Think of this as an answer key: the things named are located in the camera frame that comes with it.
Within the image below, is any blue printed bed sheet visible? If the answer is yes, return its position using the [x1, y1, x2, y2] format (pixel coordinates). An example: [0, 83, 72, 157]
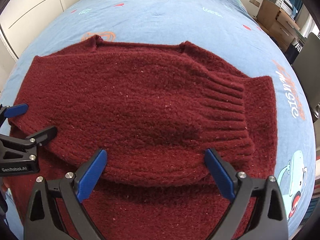
[0, 0, 317, 240]

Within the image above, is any white wardrobe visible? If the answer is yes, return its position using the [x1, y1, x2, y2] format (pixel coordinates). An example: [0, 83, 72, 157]
[0, 0, 108, 63]

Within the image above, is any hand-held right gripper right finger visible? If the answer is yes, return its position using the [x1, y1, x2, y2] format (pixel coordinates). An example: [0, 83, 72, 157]
[204, 148, 289, 240]

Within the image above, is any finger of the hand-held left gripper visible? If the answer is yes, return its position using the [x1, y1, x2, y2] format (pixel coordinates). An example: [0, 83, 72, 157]
[0, 126, 58, 153]
[0, 103, 29, 128]

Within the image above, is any teal curtain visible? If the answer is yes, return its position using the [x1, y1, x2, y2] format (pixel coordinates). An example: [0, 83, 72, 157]
[292, 0, 308, 20]

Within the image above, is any dark red knitted sweater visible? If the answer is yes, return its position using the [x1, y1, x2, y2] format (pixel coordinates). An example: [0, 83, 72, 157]
[7, 35, 278, 240]

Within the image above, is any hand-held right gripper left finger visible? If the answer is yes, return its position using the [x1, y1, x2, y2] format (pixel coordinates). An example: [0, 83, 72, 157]
[24, 148, 108, 240]

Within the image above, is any wooden drawer cabinet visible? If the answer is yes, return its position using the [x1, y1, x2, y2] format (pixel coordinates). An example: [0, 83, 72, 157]
[257, 0, 300, 53]

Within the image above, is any grey chair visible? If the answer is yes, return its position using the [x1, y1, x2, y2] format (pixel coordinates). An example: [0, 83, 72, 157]
[292, 32, 320, 85]

